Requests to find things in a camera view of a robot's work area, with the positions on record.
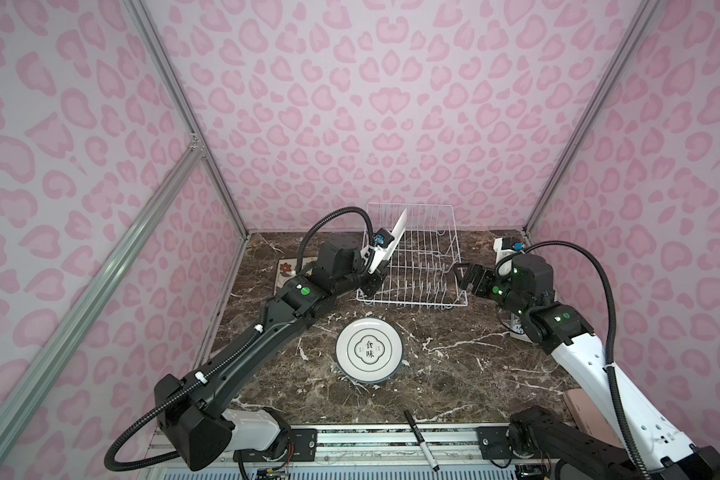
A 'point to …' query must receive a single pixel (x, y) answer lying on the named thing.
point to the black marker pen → (422, 441)
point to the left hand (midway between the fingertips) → (387, 255)
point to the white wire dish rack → (421, 272)
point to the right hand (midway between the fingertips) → (467, 267)
